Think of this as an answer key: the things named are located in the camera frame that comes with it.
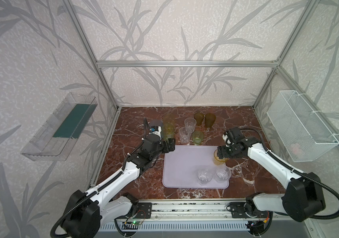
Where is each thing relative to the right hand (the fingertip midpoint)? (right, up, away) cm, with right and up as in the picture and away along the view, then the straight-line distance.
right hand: (222, 152), depth 86 cm
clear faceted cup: (-17, +17, +20) cm, 32 cm away
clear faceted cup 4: (0, -12, +1) cm, 12 cm away
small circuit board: (-46, -30, -15) cm, 57 cm away
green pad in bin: (-72, +18, -21) cm, 77 cm away
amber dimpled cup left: (-11, +21, +25) cm, 34 cm away
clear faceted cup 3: (-11, -13, -1) cm, 17 cm away
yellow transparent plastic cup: (-4, -4, -3) cm, 6 cm away
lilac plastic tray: (-25, -11, +4) cm, 28 cm away
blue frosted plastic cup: (-42, +17, +17) cm, 48 cm away
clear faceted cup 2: (-22, +9, +17) cm, 29 cm away
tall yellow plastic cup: (-34, +18, +31) cm, 50 cm away
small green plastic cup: (-13, +7, +14) cm, 20 cm away
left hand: (-31, +8, -4) cm, 32 cm away
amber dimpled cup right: (-4, +20, +19) cm, 27 cm away
